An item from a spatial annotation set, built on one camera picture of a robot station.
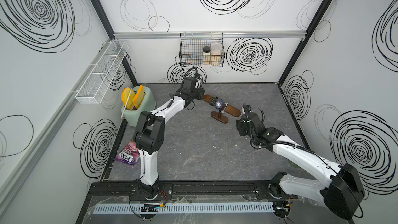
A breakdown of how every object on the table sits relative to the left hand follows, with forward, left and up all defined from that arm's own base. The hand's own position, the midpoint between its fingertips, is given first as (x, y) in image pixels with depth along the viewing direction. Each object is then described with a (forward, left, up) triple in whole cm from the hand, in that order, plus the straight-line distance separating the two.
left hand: (202, 90), depth 95 cm
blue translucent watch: (-10, -10, 0) cm, 14 cm away
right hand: (-22, -23, -2) cm, 32 cm away
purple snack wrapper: (-37, +37, -12) cm, 54 cm away
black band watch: (-7, -6, -1) cm, 10 cm away
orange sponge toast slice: (-10, +35, +5) cm, 37 cm away
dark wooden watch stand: (-10, -11, -14) cm, 20 cm away
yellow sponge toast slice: (-11, +43, +5) cm, 45 cm away
